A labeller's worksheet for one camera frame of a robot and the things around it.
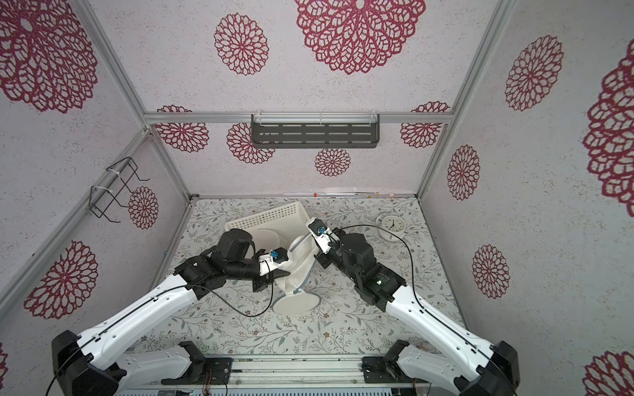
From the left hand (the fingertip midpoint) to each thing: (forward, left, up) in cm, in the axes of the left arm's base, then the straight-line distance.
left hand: (284, 271), depth 72 cm
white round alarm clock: (+29, -41, -18) cm, 54 cm away
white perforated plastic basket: (+32, +9, -22) cm, 40 cm away
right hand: (+9, -11, +7) cm, 16 cm away
